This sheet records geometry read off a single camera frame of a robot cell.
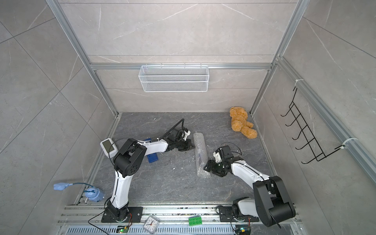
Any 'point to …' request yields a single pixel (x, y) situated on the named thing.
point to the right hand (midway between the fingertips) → (209, 169)
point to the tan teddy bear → (239, 122)
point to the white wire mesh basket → (174, 78)
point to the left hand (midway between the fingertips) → (198, 145)
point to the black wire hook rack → (306, 134)
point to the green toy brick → (195, 220)
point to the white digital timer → (109, 148)
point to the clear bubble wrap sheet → (200, 154)
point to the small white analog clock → (151, 224)
